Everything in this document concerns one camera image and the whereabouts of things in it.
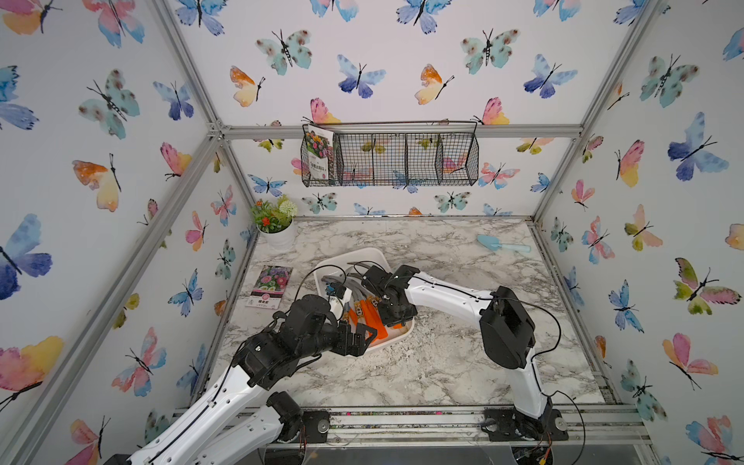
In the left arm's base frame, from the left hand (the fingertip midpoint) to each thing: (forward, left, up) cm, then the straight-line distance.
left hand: (364, 329), depth 70 cm
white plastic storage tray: (+32, -2, -14) cm, 35 cm away
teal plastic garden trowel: (+43, -49, -21) cm, 68 cm away
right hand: (+10, -8, -14) cm, 19 cm away
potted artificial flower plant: (+41, +31, -5) cm, 52 cm away
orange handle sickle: (+14, +5, -18) cm, 23 cm away
